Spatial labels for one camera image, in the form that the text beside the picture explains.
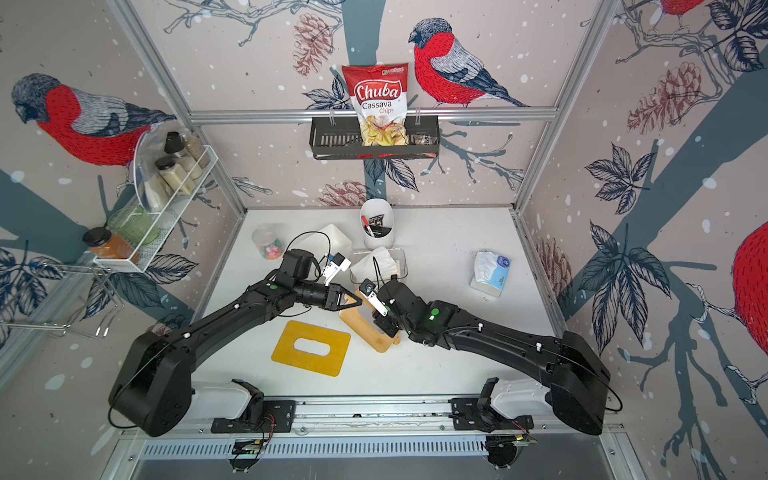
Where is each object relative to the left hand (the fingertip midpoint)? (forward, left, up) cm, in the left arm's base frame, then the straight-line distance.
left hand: (362, 298), depth 76 cm
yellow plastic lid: (-11, +9, -17) cm, 23 cm away
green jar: (+13, +57, +15) cm, 60 cm away
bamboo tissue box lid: (-4, +1, -4) cm, 6 cm away
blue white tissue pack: (+16, -40, -12) cm, 44 cm away
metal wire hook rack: (-1, +57, +14) cm, 58 cm away
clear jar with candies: (+27, +36, -11) cm, 46 cm away
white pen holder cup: (+36, -2, -11) cm, 37 cm away
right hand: (+1, -4, -4) cm, 6 cm away
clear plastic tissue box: (+20, -10, -9) cm, 24 cm away
